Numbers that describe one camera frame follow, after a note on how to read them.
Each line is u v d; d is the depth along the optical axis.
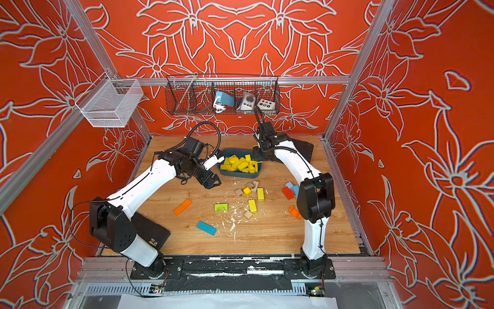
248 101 0.90
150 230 0.83
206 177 0.71
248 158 1.06
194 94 0.99
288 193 0.94
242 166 1.01
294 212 0.88
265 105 0.94
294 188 0.95
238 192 0.93
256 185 0.95
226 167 1.01
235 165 1.03
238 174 1.01
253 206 0.88
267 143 0.66
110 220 0.42
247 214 0.85
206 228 0.84
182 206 0.90
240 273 0.73
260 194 0.92
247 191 0.93
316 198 0.52
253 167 1.01
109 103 0.92
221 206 0.88
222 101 0.84
